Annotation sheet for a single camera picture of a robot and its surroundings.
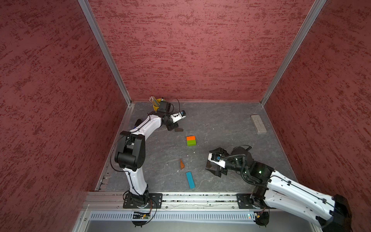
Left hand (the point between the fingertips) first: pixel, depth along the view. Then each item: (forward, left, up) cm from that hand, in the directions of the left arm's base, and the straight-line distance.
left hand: (174, 124), depth 95 cm
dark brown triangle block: (+2, -3, -9) cm, 10 cm away
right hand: (-28, -21, +5) cm, 35 cm away
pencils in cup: (+15, +15, +6) cm, 22 cm away
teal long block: (-33, -11, -9) cm, 36 cm away
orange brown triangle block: (-25, -6, -8) cm, 27 cm away
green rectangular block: (-10, -11, -8) cm, 17 cm away
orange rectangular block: (-7, -11, -7) cm, 15 cm away
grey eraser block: (+6, -62, -7) cm, 62 cm away
